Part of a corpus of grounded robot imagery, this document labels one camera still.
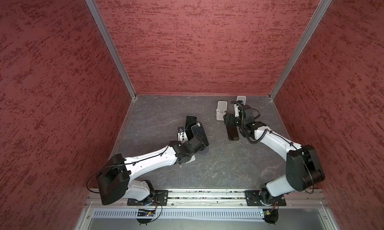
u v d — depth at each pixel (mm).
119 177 404
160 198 741
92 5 736
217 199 758
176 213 709
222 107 1029
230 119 814
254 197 742
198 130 847
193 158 635
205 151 906
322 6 741
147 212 715
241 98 1063
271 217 710
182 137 721
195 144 622
